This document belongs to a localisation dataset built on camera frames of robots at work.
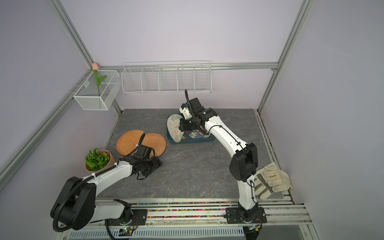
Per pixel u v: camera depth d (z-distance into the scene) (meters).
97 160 0.77
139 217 0.74
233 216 0.73
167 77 1.06
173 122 0.86
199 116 0.60
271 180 0.83
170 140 0.92
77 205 0.42
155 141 1.02
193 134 1.02
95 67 0.90
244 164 0.49
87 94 0.87
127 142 1.02
